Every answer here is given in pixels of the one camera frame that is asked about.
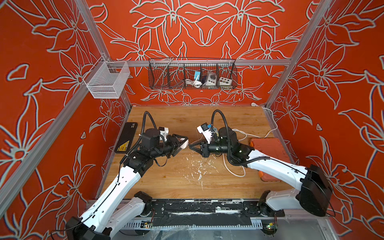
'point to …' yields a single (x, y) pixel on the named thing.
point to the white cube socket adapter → (225, 81)
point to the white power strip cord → (245, 133)
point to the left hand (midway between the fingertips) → (187, 141)
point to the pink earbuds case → (185, 145)
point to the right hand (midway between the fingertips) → (188, 148)
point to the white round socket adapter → (212, 79)
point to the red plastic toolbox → (272, 148)
